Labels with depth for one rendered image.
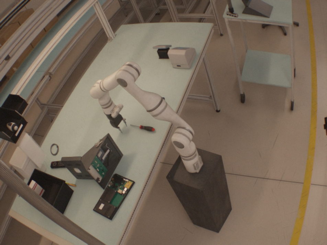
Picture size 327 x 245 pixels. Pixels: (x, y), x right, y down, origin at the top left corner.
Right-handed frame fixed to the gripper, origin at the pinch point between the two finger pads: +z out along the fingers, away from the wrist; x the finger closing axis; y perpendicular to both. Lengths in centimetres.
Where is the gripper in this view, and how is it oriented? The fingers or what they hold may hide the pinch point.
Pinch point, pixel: (124, 129)
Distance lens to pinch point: 191.8
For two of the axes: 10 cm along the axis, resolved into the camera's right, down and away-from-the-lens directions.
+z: 2.8, 6.0, 7.5
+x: -4.9, 7.6, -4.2
